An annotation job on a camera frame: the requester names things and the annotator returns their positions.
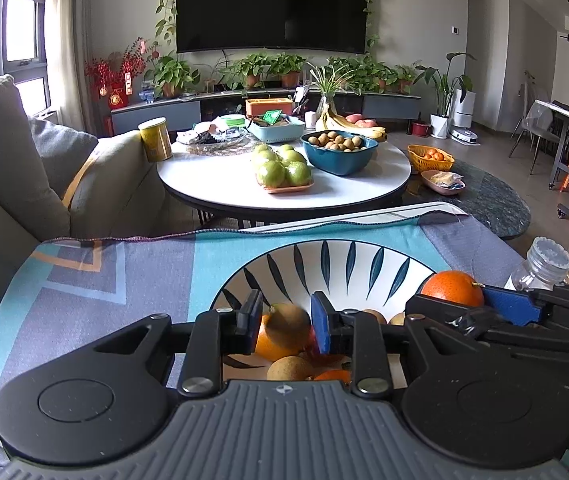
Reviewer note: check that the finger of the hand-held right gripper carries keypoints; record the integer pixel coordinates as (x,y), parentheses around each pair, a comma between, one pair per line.
(439,307)
(509,305)

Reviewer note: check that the grey television cabinet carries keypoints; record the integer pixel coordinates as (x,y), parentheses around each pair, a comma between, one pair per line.
(389,105)

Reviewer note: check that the red apple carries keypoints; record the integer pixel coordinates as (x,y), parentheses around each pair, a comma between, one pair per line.
(308,346)

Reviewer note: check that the grey sofa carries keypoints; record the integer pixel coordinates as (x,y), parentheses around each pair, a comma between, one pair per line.
(9,160)

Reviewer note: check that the pink fruit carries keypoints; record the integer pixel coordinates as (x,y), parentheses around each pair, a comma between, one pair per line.
(367,121)

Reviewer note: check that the beige curtain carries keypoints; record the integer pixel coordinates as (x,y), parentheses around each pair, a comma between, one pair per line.
(67,35)

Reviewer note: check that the black wall television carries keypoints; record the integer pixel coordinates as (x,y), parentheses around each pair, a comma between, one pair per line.
(272,5)

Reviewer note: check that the pile of small brown fruits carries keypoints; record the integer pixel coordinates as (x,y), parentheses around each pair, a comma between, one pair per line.
(339,141)

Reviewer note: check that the glass tray with snacks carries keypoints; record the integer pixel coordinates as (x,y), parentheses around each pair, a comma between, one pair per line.
(212,139)

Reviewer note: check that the light blue basket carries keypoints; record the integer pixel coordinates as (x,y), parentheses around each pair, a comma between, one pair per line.
(274,132)

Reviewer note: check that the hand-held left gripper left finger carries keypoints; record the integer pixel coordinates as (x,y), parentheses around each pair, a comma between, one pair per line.
(257,322)

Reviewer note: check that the dark blue bowl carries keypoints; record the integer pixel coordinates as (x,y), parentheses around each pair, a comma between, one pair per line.
(339,160)

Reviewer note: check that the large potted pothos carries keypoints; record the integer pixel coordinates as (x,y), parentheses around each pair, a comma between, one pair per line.
(172,75)

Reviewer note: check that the dark marble round table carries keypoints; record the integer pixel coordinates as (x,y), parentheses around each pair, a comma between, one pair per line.
(489,205)

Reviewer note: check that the white round coffee table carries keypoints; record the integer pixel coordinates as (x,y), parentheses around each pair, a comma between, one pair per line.
(364,185)

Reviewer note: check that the bumpy mandarin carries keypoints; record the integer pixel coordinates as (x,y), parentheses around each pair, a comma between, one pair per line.
(333,376)

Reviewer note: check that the dark framed window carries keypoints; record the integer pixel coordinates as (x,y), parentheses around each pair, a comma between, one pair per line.
(19,20)

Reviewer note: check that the tray of green apples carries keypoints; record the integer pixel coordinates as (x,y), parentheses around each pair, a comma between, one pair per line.
(282,167)

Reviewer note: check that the brown round fruit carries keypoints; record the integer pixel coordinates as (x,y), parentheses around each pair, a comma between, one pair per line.
(398,318)
(289,369)
(374,316)
(287,327)

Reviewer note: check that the tall plant in white pot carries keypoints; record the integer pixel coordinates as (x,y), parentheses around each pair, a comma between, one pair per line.
(444,90)

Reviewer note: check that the white bowl with blue stripes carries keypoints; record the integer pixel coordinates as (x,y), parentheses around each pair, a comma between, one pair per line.
(324,270)

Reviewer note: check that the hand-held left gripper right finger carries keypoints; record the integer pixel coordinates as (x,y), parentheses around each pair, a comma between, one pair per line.
(320,322)

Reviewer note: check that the green lidded container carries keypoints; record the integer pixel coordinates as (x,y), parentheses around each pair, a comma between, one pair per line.
(229,121)

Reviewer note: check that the yellow can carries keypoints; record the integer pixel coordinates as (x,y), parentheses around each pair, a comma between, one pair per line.
(155,139)

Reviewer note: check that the white cup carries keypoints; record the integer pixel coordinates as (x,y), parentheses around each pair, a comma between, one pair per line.
(310,119)

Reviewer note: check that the clear dining chair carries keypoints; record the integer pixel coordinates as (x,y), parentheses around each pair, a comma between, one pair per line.
(531,125)

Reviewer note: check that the potted green plant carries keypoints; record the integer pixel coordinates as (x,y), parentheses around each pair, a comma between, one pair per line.
(344,65)
(405,79)
(252,70)
(288,67)
(379,74)

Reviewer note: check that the orange basket of mandarins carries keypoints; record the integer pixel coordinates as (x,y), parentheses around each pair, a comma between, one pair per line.
(431,158)

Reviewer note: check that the clear bottle with orange label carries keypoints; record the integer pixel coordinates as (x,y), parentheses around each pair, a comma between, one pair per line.
(539,265)

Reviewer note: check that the dark grey pillow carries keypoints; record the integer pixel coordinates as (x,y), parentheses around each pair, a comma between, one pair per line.
(59,152)

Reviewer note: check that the orange box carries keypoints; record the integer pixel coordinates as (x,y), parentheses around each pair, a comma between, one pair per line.
(267,106)

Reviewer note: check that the red berry decoration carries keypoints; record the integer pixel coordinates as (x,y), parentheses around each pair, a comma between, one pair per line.
(114,67)

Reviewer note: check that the glass vase with spider plant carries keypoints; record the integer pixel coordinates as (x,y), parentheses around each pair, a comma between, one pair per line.
(327,92)

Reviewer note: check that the blue and grey tablecloth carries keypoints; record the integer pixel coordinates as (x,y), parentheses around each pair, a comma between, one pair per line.
(114,280)

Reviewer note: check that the pink dish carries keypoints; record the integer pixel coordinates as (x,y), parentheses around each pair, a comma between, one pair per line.
(443,182)

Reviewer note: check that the red pot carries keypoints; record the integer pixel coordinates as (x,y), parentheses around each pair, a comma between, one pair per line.
(420,128)

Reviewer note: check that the bunch of bananas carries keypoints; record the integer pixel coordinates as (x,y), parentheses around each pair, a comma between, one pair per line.
(349,126)

